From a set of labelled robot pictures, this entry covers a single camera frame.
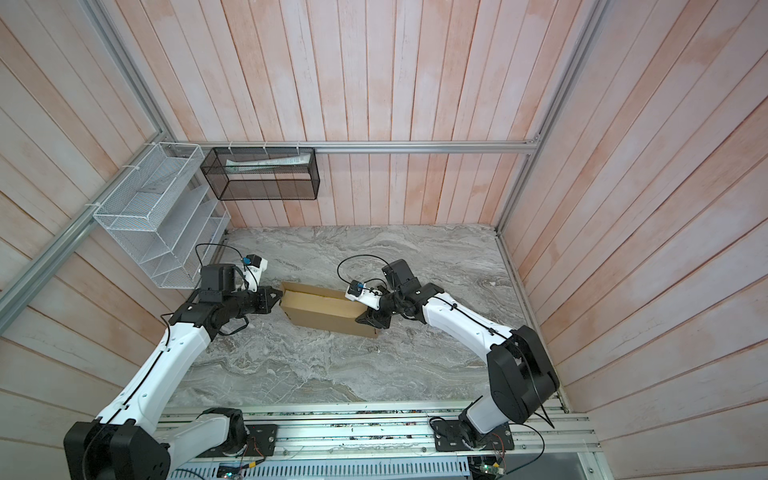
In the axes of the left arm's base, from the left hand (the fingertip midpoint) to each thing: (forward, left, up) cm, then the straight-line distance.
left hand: (281, 299), depth 80 cm
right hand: (0, -22, -5) cm, 22 cm away
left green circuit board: (-37, +10, -19) cm, 43 cm away
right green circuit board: (-36, -53, -18) cm, 66 cm away
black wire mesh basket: (+48, +15, +7) cm, 51 cm away
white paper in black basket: (+38, +16, +17) cm, 44 cm away
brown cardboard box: (-1, -12, -3) cm, 12 cm away
